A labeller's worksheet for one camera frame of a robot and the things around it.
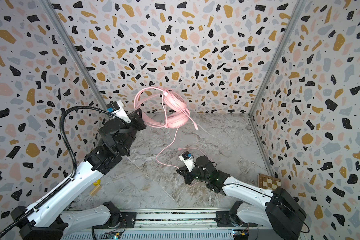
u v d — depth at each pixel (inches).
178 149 39.5
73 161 16.7
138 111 24.6
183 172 28.1
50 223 15.8
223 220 28.9
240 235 28.2
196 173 26.9
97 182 18.1
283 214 16.3
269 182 33.3
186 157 27.1
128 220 28.7
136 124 22.2
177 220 29.9
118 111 20.9
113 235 27.6
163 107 23.4
